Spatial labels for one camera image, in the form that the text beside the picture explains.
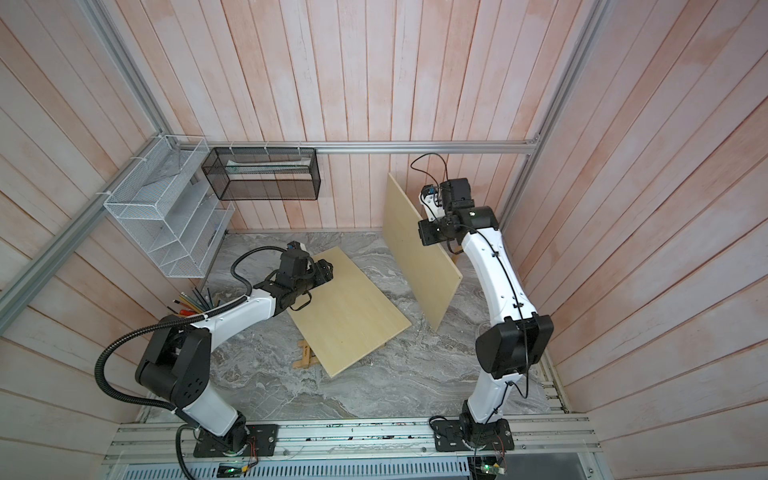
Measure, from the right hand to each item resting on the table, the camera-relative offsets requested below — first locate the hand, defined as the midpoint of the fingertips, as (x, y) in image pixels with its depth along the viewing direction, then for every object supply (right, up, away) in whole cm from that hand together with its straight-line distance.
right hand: (423, 227), depth 82 cm
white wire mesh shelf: (-68, 0, 0) cm, 68 cm away
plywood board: (0, -11, -10) cm, 15 cm away
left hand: (-29, -13, +10) cm, 34 cm away
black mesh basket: (-54, +22, +23) cm, 62 cm away
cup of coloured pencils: (-66, -22, +2) cm, 70 cm away
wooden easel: (-32, -37, 0) cm, 49 cm away
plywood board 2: (-22, -27, +9) cm, 36 cm away
